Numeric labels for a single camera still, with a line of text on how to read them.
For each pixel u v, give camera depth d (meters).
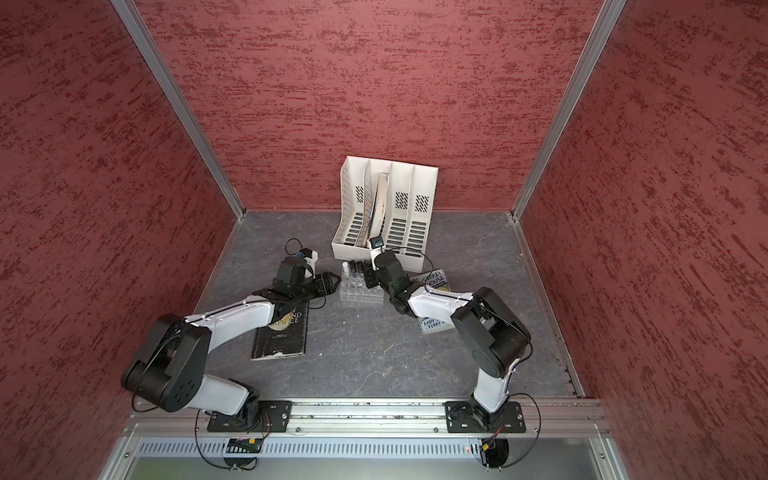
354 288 0.97
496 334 0.48
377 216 0.90
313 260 0.84
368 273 0.81
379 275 0.72
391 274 0.69
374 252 0.79
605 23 0.72
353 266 0.95
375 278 0.80
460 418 0.74
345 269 0.95
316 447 0.77
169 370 0.44
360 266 0.95
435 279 0.97
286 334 0.85
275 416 0.74
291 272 0.70
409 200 1.10
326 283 0.81
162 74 0.81
